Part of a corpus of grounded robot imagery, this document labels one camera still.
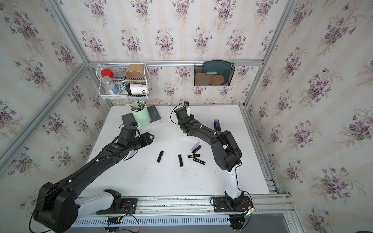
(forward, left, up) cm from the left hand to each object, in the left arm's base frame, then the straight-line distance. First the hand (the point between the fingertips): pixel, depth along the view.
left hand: (153, 139), depth 83 cm
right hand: (+20, -20, -1) cm, 28 cm away
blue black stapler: (+18, -42, -11) cm, 47 cm away
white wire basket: (+36, +23, +14) cm, 45 cm away
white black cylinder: (+31, +13, +12) cm, 35 cm away
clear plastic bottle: (+28, +29, +20) cm, 45 cm away
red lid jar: (+39, +32, +19) cm, 54 cm away
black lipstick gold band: (0, -26, -13) cm, 29 cm away
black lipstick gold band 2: (-4, -24, -13) cm, 27 cm away
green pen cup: (+17, +10, +4) cm, 20 cm away
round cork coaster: (+38, -40, +14) cm, 57 cm away
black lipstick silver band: (-4, -2, -14) cm, 15 cm away
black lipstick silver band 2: (-7, -15, -13) cm, 21 cm away
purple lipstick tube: (+3, -25, -14) cm, 29 cm away
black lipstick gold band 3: (-8, -27, -13) cm, 31 cm away
